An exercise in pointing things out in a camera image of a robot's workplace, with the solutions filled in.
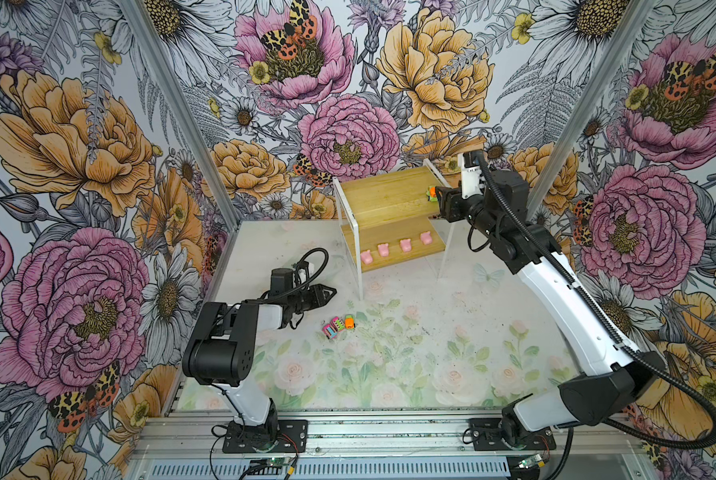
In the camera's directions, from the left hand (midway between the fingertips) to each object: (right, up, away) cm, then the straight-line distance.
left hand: (333, 299), depth 95 cm
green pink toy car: (+2, -7, -4) cm, 8 cm away
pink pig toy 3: (+16, +16, -5) cm, 23 cm away
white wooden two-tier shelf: (+18, +24, -17) cm, 35 cm away
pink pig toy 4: (+10, +13, -7) cm, 18 cm away
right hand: (+29, +28, -23) cm, 47 cm away
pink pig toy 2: (+22, +17, -4) cm, 28 cm away
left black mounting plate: (-7, -30, -22) cm, 38 cm away
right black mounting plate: (+40, -30, -21) cm, 54 cm away
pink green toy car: (0, -9, -6) cm, 10 cm away
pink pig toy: (+29, +19, -3) cm, 34 cm away
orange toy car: (+5, -6, -4) cm, 9 cm away
